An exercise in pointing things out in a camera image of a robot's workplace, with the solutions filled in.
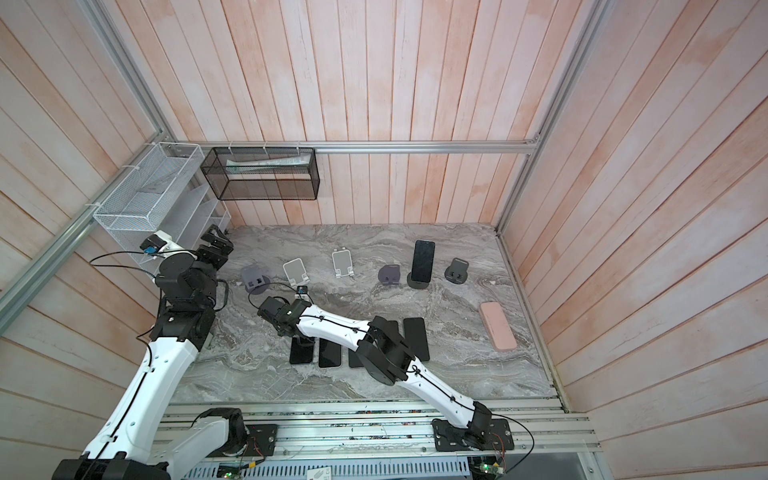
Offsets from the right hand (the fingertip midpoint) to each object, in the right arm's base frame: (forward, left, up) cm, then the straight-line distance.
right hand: (299, 326), depth 94 cm
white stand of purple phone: (+23, -12, +5) cm, 26 cm away
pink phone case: (+1, -63, +2) cm, 63 cm away
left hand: (+5, +15, +35) cm, 38 cm away
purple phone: (-11, -19, +1) cm, 22 cm away
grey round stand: (+20, -53, +4) cm, 57 cm away
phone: (-9, -11, +1) cm, 14 cm away
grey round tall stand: (+17, -39, 0) cm, 42 cm away
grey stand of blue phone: (+20, -29, +2) cm, 35 cm away
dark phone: (+20, -40, +10) cm, 46 cm away
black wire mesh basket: (+47, +17, +26) cm, 56 cm away
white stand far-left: (+17, +3, +6) cm, 18 cm away
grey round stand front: (+13, +16, +5) cm, 22 cm away
